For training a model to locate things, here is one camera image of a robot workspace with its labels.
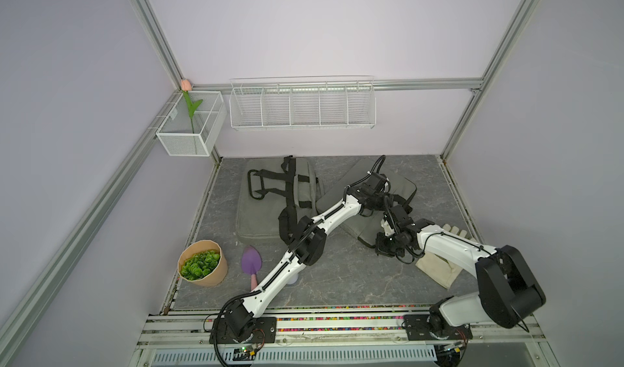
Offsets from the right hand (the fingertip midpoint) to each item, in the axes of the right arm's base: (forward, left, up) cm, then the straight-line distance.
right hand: (375, 248), depth 89 cm
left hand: (+17, -11, +1) cm, 20 cm away
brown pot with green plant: (-9, +57, +10) cm, 59 cm away
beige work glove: (-8, -24, -2) cm, 25 cm away
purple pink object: (-4, +46, -2) cm, 46 cm away
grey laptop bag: (+7, +4, +3) cm, 9 cm away
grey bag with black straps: (+22, +40, +4) cm, 45 cm away
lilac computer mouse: (-10, +30, -1) cm, 31 cm away
